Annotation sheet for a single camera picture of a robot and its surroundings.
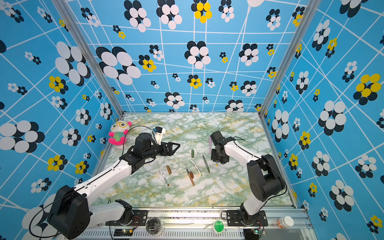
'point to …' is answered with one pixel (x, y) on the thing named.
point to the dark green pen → (206, 163)
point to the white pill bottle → (285, 221)
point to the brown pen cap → (168, 169)
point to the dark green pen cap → (192, 153)
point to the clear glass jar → (153, 225)
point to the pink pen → (210, 144)
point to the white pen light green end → (196, 167)
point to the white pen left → (164, 177)
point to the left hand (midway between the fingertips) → (175, 144)
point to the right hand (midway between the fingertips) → (217, 159)
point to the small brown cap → (192, 175)
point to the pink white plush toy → (119, 132)
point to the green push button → (218, 226)
